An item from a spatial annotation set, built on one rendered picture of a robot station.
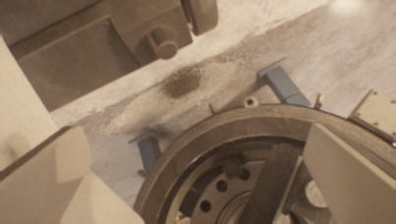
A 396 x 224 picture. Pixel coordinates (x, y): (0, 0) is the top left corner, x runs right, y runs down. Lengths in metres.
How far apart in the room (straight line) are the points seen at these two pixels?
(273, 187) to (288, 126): 0.15
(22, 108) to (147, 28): 0.21
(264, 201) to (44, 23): 0.51
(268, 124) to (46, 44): 0.48
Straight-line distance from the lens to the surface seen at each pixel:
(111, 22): 0.36
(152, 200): 0.59
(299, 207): 0.45
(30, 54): 0.40
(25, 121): 0.22
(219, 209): 0.66
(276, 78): 1.00
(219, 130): 0.55
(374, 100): 0.65
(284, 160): 0.50
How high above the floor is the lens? 0.50
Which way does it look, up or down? 29 degrees down
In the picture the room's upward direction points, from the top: 155 degrees clockwise
